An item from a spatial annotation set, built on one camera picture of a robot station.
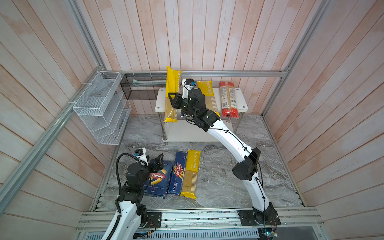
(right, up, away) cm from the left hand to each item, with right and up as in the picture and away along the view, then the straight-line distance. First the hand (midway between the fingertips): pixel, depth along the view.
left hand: (156, 157), depth 81 cm
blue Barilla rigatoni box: (+1, -13, -1) cm, 14 cm away
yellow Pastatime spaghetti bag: (+20, -7, +9) cm, 23 cm away
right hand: (+7, +33, -9) cm, 35 cm away
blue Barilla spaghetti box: (+11, -11, +5) cm, 16 cm away
